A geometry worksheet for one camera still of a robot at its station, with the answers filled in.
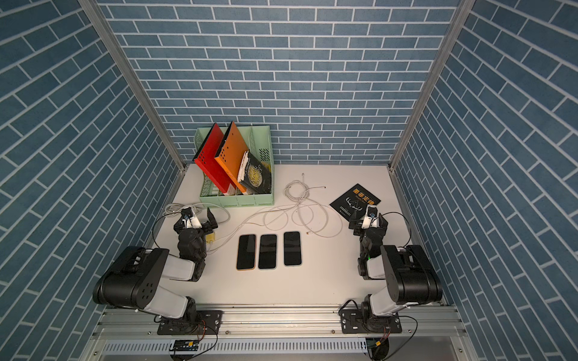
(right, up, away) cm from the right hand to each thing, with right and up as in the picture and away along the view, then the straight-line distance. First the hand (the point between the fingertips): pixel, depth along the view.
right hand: (371, 213), depth 90 cm
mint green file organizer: (-49, +32, +15) cm, 60 cm away
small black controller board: (-66, -41, -18) cm, 80 cm away
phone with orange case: (-50, -15, -1) cm, 53 cm away
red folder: (-65, +21, -5) cm, 69 cm away
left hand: (-67, +1, -2) cm, 67 cm away
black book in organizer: (-49, +16, +7) cm, 52 cm away
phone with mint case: (-42, -17, -3) cm, 45 cm away
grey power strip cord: (-90, +1, +12) cm, 91 cm away
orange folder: (-57, +25, -1) cm, 62 cm away
